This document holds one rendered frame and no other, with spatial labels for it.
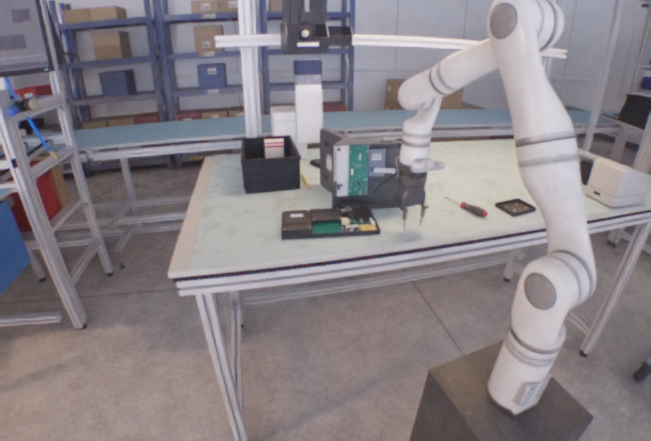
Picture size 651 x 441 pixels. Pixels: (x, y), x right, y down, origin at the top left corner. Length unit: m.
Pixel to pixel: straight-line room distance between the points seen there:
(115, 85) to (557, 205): 4.67
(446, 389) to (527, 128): 0.52
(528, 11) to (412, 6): 4.99
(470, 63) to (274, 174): 0.72
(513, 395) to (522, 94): 0.53
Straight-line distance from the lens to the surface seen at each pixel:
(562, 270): 0.59
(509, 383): 0.73
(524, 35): 0.59
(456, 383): 0.80
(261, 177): 1.16
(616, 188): 1.41
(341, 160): 0.99
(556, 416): 0.83
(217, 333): 1.11
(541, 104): 0.57
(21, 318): 2.44
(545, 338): 0.64
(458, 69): 0.72
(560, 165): 0.57
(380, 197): 1.09
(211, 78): 4.52
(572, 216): 0.61
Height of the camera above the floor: 1.47
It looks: 24 degrees down
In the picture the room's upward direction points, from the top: straight up
